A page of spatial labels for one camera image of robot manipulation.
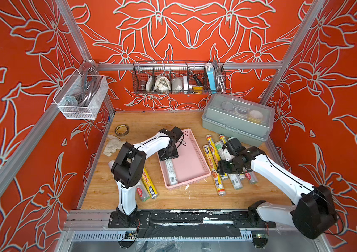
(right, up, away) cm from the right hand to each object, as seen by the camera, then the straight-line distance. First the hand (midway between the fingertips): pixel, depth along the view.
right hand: (219, 170), depth 81 cm
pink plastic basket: (-14, -2, +16) cm, 21 cm away
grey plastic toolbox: (+17, +27, +7) cm, 32 cm away
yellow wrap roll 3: (+4, -4, +3) cm, 7 cm away
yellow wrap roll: (-38, -8, +1) cm, 39 cm away
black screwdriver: (-9, +51, +15) cm, 54 cm away
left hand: (-26, +5, +11) cm, 29 cm away
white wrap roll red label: (-40, -11, -3) cm, 42 cm away
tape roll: (-62, +20, +27) cm, 70 cm away
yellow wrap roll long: (0, -11, -1) cm, 11 cm away
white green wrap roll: (-25, -5, +1) cm, 25 cm away
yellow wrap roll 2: (+1, +6, +12) cm, 13 cm away
